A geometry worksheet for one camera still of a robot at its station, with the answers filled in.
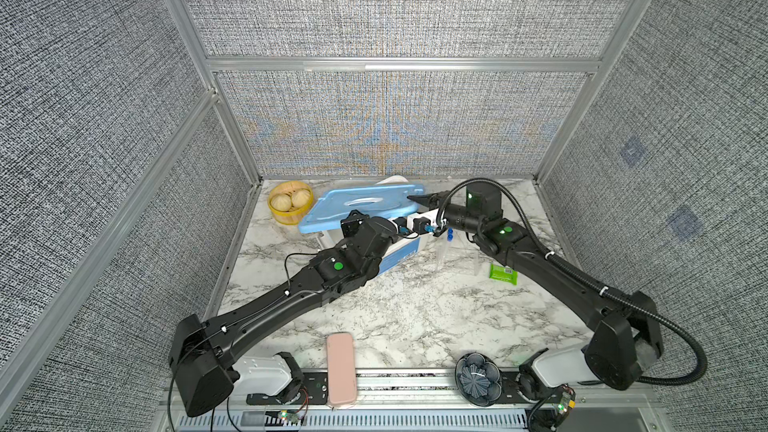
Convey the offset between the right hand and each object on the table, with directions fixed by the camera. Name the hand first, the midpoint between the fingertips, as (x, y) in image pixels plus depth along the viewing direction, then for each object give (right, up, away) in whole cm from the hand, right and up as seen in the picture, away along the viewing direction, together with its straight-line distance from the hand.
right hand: (412, 194), depth 75 cm
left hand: (-15, -4, -2) cm, 16 cm away
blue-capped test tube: (+11, -17, +13) cm, 24 cm away
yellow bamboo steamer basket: (-38, -7, +28) cm, 48 cm away
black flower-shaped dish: (+16, -46, -1) cm, 49 cm away
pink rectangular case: (-18, -45, +3) cm, 48 cm away
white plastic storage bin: (0, -14, +12) cm, 18 cm away
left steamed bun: (-43, -2, +29) cm, 51 cm away
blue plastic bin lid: (-6, -2, +4) cm, 7 cm away
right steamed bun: (-37, 0, +31) cm, 48 cm away
